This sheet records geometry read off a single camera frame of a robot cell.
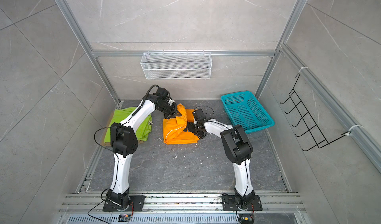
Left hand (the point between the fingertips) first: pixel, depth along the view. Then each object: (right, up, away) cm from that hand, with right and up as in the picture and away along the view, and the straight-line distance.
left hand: (182, 112), depth 92 cm
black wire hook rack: (+58, -12, -34) cm, 68 cm away
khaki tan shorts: (-49, -21, +1) cm, 53 cm away
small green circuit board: (-27, -52, -21) cm, 62 cm away
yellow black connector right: (+33, -53, -22) cm, 66 cm away
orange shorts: (-5, -12, -2) cm, 13 cm away
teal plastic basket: (+47, +3, +23) cm, 52 cm away
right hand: (+3, -12, +8) cm, 15 cm away
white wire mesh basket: (-5, +32, +8) cm, 33 cm away
